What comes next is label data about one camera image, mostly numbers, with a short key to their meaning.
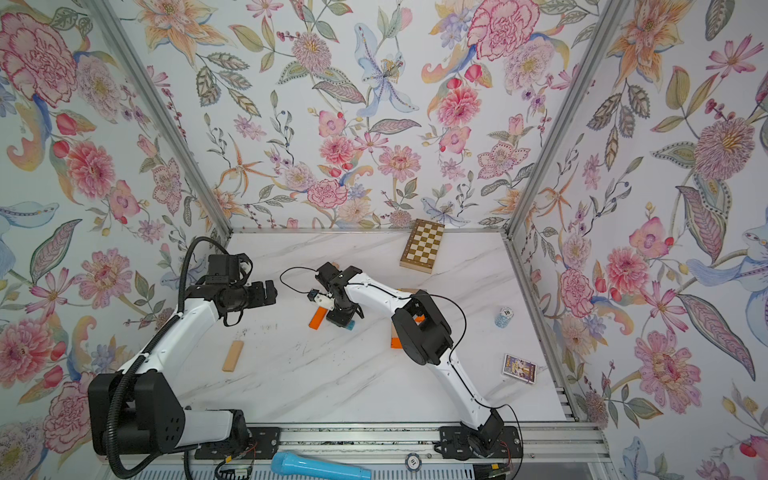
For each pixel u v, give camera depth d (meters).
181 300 0.54
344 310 0.84
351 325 0.93
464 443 0.73
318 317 0.97
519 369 0.85
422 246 1.14
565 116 0.87
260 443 0.73
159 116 0.87
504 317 0.90
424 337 0.58
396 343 0.61
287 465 0.68
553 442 0.76
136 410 0.41
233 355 0.89
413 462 0.72
